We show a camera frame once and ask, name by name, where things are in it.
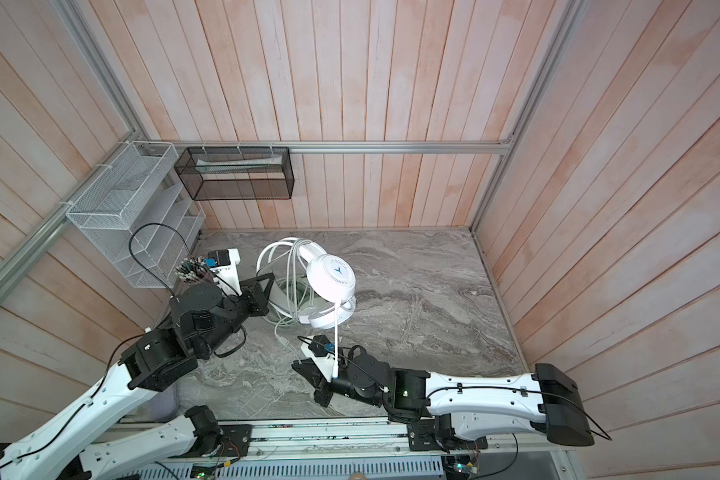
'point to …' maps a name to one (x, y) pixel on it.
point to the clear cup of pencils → (193, 270)
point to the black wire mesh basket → (237, 173)
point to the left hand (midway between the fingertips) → (277, 283)
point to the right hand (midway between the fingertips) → (297, 367)
